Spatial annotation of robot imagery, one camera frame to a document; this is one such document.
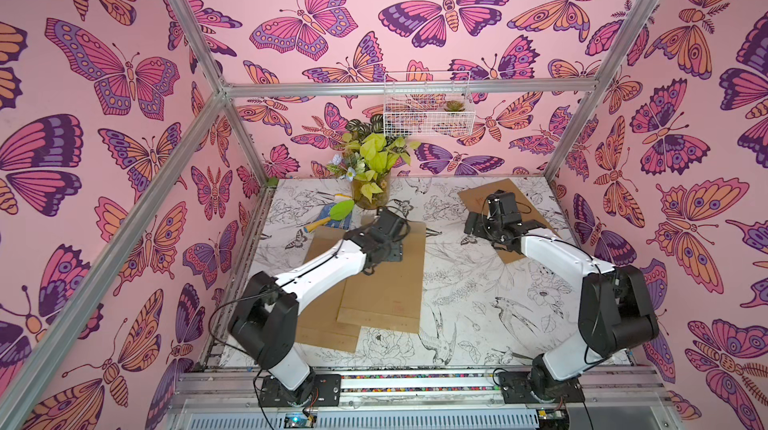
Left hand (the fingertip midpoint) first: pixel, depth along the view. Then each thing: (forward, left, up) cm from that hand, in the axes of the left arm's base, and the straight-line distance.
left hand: (394, 245), depth 88 cm
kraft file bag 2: (-11, +1, -11) cm, 16 cm away
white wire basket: (+39, -11, +23) cm, 46 cm away
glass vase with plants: (+28, +9, +9) cm, 31 cm away
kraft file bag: (-18, +22, -11) cm, 31 cm away
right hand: (+8, -28, 0) cm, 29 cm away
